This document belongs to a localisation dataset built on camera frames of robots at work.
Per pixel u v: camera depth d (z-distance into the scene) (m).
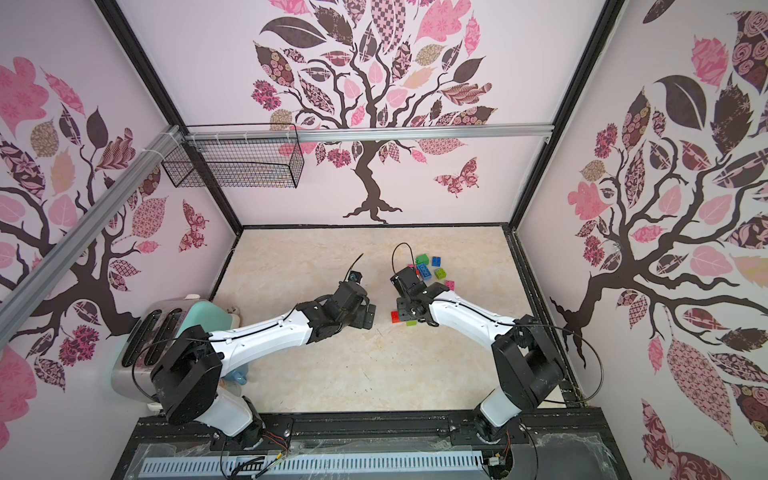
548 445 0.72
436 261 1.07
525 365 0.44
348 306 0.65
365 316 0.77
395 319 0.89
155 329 0.73
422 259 1.07
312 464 0.70
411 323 0.92
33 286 0.52
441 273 1.04
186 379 0.43
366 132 0.93
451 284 1.04
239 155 1.63
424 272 1.03
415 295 0.66
